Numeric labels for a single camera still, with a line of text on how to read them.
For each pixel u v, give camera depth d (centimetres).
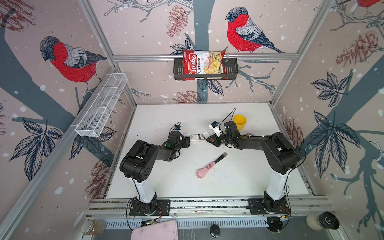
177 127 88
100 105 78
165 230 66
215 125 86
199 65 88
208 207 76
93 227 62
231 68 95
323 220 61
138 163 48
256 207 73
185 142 88
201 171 83
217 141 85
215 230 60
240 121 91
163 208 73
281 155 51
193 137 99
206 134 103
